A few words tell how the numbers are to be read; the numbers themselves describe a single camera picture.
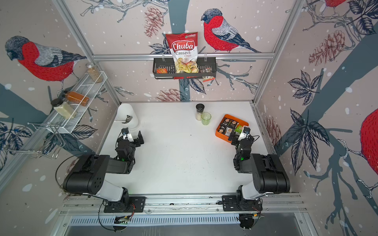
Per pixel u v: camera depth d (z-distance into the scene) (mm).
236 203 726
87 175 461
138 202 738
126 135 777
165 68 934
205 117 1072
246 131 771
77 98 726
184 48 815
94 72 850
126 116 1039
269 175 443
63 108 657
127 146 711
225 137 951
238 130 1003
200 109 1024
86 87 862
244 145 698
